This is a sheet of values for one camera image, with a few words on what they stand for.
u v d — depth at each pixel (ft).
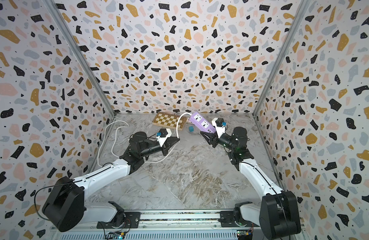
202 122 2.39
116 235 2.30
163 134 2.03
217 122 2.12
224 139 2.24
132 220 2.40
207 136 2.33
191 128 3.68
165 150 2.21
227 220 2.40
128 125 3.71
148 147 2.12
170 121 3.72
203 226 2.41
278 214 1.32
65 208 1.34
